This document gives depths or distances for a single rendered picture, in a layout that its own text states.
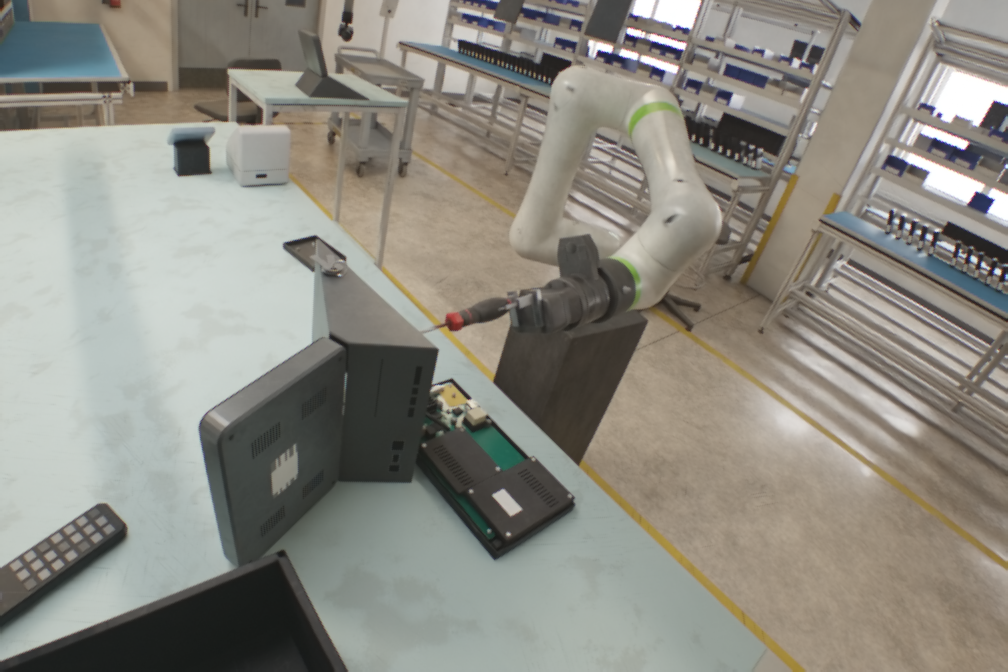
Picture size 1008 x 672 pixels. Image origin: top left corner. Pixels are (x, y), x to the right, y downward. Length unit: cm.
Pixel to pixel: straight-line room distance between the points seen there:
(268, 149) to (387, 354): 93
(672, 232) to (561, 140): 46
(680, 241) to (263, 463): 62
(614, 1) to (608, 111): 359
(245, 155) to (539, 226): 74
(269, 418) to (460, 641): 28
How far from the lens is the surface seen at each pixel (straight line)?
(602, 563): 65
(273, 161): 137
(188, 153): 143
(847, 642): 234
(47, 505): 68
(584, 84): 113
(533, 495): 63
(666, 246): 80
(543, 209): 127
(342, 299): 54
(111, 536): 61
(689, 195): 80
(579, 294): 70
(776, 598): 224
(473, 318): 59
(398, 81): 433
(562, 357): 139
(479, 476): 63
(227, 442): 42
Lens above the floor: 150
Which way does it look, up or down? 32 degrees down
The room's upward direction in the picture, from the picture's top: 15 degrees clockwise
